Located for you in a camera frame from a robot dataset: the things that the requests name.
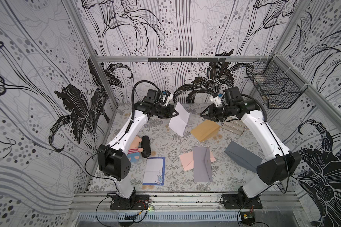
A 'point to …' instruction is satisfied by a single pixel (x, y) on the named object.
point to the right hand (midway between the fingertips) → (203, 114)
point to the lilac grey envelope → (202, 167)
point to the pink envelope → (187, 160)
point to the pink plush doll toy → (133, 151)
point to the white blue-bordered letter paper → (154, 171)
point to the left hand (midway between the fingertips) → (177, 115)
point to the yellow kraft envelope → (205, 130)
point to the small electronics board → (247, 218)
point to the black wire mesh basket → (278, 85)
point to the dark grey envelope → (243, 157)
